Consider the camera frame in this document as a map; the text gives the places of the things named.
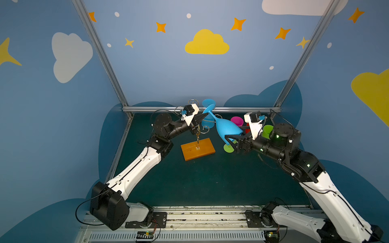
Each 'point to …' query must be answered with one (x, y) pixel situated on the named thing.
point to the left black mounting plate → (158, 220)
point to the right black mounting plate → (254, 220)
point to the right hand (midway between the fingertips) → (234, 130)
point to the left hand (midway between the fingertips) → (204, 109)
